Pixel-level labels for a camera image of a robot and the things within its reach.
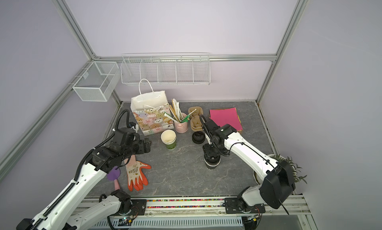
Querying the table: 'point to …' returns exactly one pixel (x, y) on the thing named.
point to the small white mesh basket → (98, 81)
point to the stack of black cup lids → (198, 137)
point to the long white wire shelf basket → (150, 68)
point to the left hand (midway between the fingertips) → (143, 143)
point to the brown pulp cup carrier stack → (195, 123)
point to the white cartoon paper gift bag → (148, 109)
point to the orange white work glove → (135, 175)
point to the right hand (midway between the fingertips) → (211, 152)
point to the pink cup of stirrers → (176, 116)
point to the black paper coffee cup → (212, 161)
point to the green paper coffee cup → (168, 137)
